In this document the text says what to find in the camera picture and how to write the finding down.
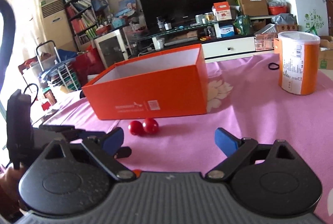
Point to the white wire cart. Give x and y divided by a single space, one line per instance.
61 71

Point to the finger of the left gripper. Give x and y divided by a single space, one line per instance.
123 152

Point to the orange cardboard box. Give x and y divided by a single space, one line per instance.
168 83

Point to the red apple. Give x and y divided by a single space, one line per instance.
150 126
136 128

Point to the dark bookshelf with books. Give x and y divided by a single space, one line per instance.
84 18

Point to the white TV console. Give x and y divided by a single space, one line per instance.
220 40

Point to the orange white medicine box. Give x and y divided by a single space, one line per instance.
221 11

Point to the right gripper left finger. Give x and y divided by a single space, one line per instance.
102 149

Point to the white air conditioner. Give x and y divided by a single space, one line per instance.
56 27

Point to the white small refrigerator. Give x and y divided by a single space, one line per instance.
310 14

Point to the red apple left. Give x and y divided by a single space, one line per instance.
136 128

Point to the red shopping bag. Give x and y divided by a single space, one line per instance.
88 63

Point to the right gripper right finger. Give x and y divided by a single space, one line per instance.
237 151

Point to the white glass-door cabinet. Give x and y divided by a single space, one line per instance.
112 47

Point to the red apple right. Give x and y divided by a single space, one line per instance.
150 126

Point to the pink bed sheet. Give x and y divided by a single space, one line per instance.
246 100

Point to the orange white cylindrical canister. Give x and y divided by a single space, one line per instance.
298 61

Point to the brown cardboard box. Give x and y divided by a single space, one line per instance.
253 7

